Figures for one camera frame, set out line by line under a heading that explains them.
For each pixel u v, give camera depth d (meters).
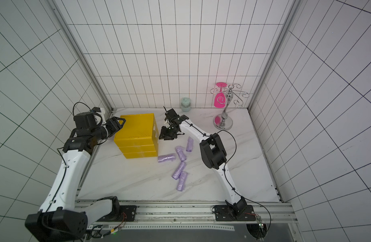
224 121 1.10
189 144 0.97
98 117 0.58
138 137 0.77
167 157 0.90
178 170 0.85
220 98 0.99
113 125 0.64
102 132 0.60
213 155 0.59
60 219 0.36
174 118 0.79
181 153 0.92
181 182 0.81
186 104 1.14
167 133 0.84
